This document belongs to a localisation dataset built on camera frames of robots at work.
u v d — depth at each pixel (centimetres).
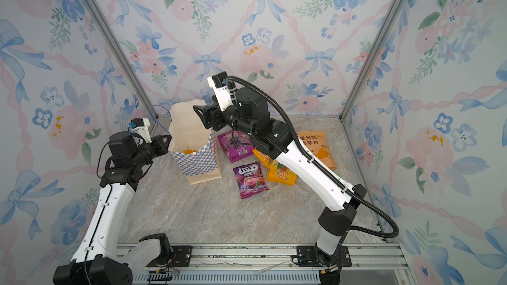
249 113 44
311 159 43
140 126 64
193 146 105
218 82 46
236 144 100
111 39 85
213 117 50
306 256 73
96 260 38
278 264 73
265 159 97
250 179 92
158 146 65
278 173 90
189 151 74
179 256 74
